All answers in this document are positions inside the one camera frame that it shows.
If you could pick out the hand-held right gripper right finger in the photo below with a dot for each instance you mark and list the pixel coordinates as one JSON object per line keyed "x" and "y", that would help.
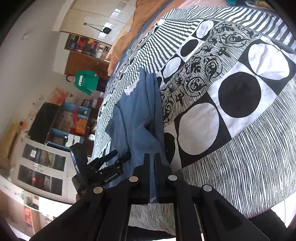
{"x": 161, "y": 176}

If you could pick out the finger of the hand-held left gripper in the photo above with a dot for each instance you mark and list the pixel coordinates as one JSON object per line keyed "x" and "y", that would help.
{"x": 108, "y": 155}
{"x": 122, "y": 157}

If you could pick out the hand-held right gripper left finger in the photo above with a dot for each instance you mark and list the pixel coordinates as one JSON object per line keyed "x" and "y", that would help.
{"x": 144, "y": 176}

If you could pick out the blue garment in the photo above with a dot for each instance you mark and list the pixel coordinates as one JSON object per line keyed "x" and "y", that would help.
{"x": 138, "y": 115}

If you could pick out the black shoulder bag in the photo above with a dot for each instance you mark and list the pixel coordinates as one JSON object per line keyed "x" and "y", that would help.
{"x": 106, "y": 30}

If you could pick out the blue shelf unit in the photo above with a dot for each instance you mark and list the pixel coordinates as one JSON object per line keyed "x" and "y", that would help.
{"x": 69, "y": 115}

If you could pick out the black monitor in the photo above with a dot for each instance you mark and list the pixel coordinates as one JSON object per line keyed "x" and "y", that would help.
{"x": 44, "y": 122}

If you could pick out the white glass-door cabinet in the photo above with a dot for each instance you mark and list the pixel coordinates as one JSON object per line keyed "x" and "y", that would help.
{"x": 20, "y": 162}

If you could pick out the black and white printed blanket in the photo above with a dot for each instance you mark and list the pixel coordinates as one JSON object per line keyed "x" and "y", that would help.
{"x": 231, "y": 139}

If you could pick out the brown wooden cabinet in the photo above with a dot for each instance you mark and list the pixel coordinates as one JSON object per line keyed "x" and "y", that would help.
{"x": 81, "y": 62}

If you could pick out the person's dark trousers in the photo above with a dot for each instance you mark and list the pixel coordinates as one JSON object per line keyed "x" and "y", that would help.
{"x": 272, "y": 222}

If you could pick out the white wardrobe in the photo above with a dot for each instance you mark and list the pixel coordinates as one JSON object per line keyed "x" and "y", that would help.
{"x": 92, "y": 14}

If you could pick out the orange blanket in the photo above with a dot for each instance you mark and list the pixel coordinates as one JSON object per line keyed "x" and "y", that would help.
{"x": 148, "y": 9}

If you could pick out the pink bed sheet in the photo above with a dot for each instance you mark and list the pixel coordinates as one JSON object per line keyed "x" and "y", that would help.
{"x": 185, "y": 2}

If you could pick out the teal garment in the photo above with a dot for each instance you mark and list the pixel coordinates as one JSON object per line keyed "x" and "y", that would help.
{"x": 235, "y": 2}

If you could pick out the orange wall picture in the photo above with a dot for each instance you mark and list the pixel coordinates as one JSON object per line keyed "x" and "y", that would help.
{"x": 57, "y": 96}

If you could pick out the wall shelf with books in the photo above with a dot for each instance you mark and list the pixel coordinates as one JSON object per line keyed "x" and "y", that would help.
{"x": 85, "y": 46}

